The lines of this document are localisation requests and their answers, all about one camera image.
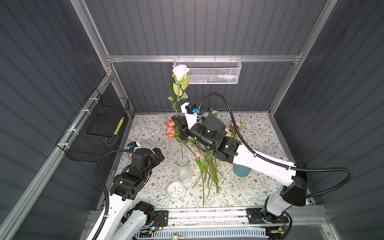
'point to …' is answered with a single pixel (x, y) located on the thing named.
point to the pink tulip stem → (200, 166)
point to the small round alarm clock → (175, 190)
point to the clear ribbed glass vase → (184, 169)
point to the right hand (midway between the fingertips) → (174, 119)
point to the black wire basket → (99, 128)
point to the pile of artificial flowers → (209, 164)
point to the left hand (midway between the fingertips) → (153, 154)
